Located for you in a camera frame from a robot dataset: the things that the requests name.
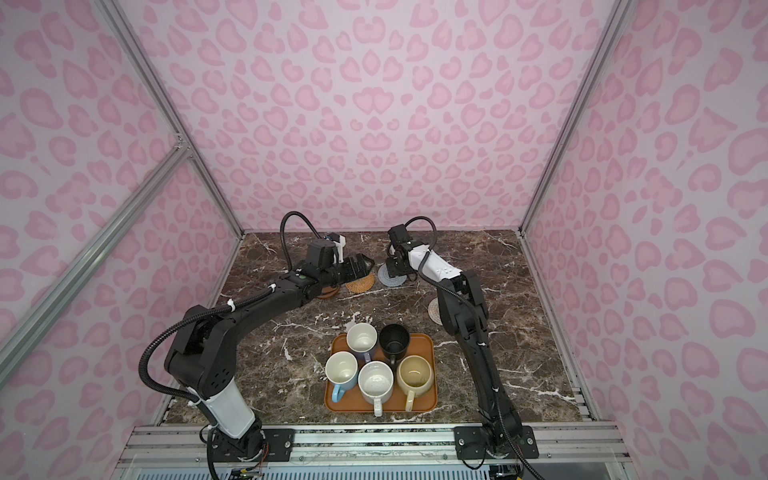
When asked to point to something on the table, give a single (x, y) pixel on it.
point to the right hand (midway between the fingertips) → (401, 267)
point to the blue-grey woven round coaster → (385, 278)
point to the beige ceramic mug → (415, 375)
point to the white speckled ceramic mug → (376, 381)
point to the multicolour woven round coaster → (433, 311)
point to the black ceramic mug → (394, 339)
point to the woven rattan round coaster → (361, 285)
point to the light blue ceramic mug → (341, 370)
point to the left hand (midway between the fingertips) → (368, 261)
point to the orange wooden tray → (423, 345)
